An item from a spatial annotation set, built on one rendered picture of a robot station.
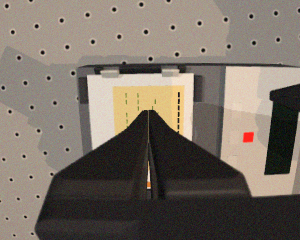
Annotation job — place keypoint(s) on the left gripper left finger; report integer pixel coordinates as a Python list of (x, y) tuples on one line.
[(111, 169)]

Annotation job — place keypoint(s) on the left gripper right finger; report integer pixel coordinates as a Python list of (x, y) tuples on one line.
[(187, 171)]

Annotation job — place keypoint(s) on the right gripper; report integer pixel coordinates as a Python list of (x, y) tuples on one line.
[(287, 96)]

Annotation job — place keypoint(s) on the white gel cassette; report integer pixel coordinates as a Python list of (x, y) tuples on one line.
[(114, 103)]

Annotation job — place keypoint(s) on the large grey flat plate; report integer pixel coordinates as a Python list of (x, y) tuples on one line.
[(42, 42)]

